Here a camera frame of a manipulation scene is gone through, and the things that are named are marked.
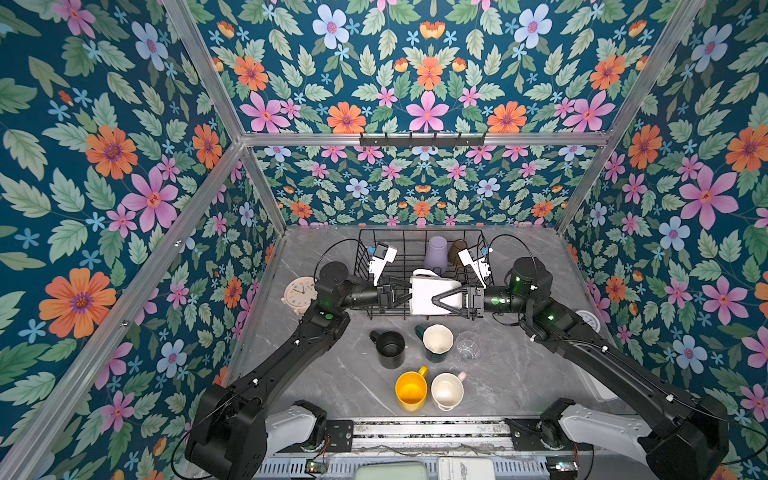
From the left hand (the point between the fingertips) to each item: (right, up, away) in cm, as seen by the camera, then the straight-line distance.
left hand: (423, 291), depth 62 cm
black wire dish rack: (-2, +11, +52) cm, 53 cm away
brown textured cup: (+14, +11, +41) cm, 45 cm away
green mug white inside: (+6, -18, +25) cm, 31 cm away
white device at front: (+10, -42, +6) cm, 43 cm away
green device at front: (-7, -41, +4) cm, 42 cm away
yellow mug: (-2, -29, +18) cm, 34 cm away
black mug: (-8, -19, +24) cm, 32 cm away
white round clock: (+53, -12, +29) cm, 61 cm away
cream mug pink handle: (+7, -28, +16) cm, 34 cm away
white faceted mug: (0, +2, -3) cm, 3 cm away
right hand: (+3, -2, 0) cm, 3 cm away
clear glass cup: (+14, -18, +21) cm, 31 cm away
